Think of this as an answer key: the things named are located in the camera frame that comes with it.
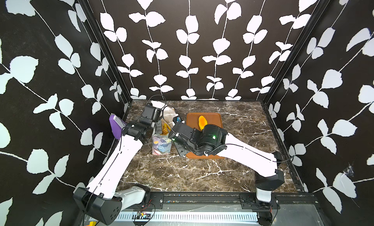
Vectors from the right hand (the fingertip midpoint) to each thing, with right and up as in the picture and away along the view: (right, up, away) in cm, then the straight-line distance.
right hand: (177, 141), depth 63 cm
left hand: (-13, +7, +12) cm, 19 cm away
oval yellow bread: (+14, +6, +40) cm, 43 cm away
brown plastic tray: (+7, +8, +44) cm, 46 cm away
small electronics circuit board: (-18, -39, +8) cm, 43 cm away
